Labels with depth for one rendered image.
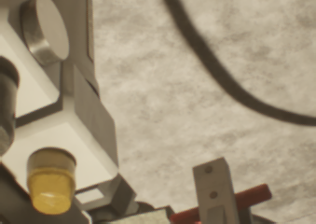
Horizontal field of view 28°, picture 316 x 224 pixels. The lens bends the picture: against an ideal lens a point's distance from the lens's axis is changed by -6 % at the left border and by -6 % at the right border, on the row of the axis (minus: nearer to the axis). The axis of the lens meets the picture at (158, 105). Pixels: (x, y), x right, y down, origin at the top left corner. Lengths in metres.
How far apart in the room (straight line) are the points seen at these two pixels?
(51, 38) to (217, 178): 0.16
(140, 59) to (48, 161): 0.60
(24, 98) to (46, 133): 0.04
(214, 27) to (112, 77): 0.18
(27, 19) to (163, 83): 0.69
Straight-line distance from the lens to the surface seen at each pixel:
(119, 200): 0.56
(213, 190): 0.48
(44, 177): 0.47
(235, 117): 1.18
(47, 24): 0.43
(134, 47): 1.03
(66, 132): 0.46
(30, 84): 0.43
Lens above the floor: 0.77
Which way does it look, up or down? 43 degrees down
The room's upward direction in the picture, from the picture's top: 172 degrees clockwise
